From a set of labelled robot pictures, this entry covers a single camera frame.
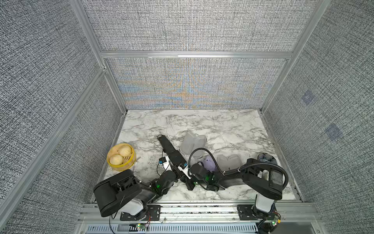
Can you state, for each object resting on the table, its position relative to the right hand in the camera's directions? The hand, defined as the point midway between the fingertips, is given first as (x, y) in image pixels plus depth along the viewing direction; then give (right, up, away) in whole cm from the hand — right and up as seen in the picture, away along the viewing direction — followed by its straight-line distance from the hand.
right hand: (179, 177), depth 83 cm
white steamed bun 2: (-34, +14, +7) cm, 37 cm away
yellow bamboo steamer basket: (-31, +8, +4) cm, 32 cm away
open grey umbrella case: (+7, +18, +17) cm, 26 cm away
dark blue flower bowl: (+53, +10, +6) cm, 55 cm away
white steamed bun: (-38, +9, +4) cm, 39 cm away
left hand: (+2, +6, +3) cm, 7 cm away
